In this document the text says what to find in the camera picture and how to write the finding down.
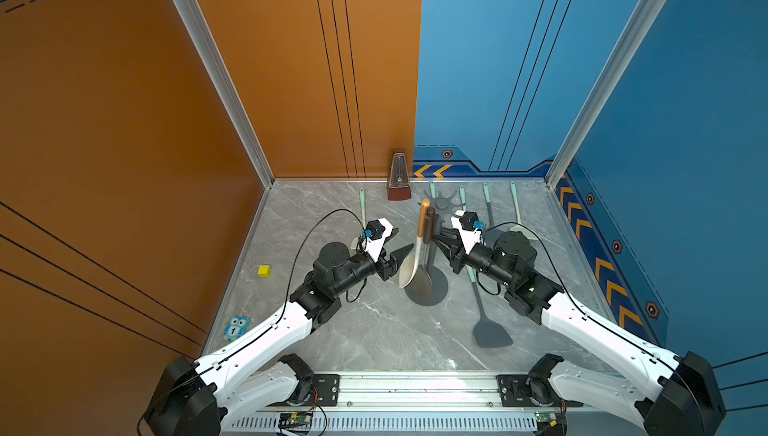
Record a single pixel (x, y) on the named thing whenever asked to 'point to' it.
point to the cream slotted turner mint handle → (362, 206)
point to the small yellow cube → (264, 271)
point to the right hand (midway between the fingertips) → (435, 233)
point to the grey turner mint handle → (486, 193)
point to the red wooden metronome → (399, 187)
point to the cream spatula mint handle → (515, 199)
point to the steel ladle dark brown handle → (421, 288)
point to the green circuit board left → (296, 418)
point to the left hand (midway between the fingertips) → (403, 235)
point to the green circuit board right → (545, 416)
